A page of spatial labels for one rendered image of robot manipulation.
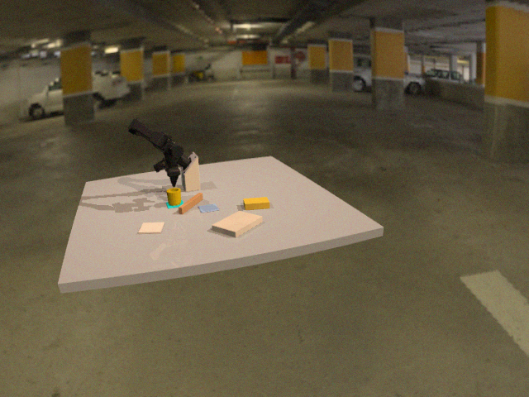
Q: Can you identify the orange flat bar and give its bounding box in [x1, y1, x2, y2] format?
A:
[179, 193, 203, 214]

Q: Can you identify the pale yellow square pad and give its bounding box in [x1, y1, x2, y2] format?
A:
[139, 222, 164, 234]

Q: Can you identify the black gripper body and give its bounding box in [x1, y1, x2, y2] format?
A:
[164, 155, 181, 176]

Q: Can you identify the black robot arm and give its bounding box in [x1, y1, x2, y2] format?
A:
[128, 118, 192, 173]

